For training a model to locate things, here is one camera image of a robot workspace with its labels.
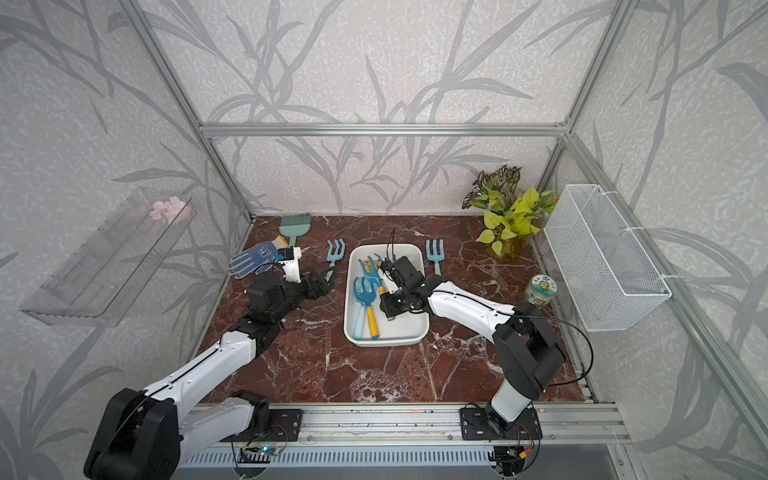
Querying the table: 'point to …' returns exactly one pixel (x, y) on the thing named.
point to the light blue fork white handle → (335, 256)
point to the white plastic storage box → (412, 330)
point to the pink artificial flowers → (173, 211)
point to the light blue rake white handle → (434, 257)
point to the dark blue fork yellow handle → (373, 273)
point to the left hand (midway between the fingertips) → (327, 269)
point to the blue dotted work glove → (254, 259)
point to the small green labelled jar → (541, 289)
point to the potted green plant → (512, 215)
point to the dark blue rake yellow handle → (366, 298)
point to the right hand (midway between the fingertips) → (383, 304)
